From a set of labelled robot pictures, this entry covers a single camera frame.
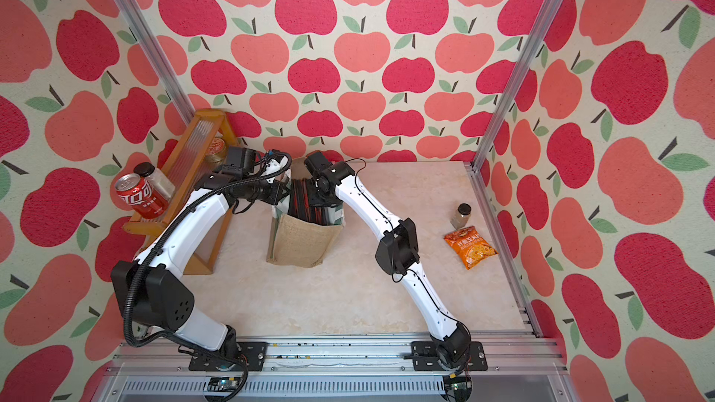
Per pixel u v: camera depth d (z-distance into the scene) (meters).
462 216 0.95
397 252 0.60
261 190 0.70
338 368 0.73
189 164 0.84
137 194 0.63
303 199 0.88
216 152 1.01
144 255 0.45
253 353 0.75
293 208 0.86
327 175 0.69
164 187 0.71
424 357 0.74
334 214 0.84
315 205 0.84
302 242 0.80
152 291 0.43
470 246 0.91
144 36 0.82
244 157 0.65
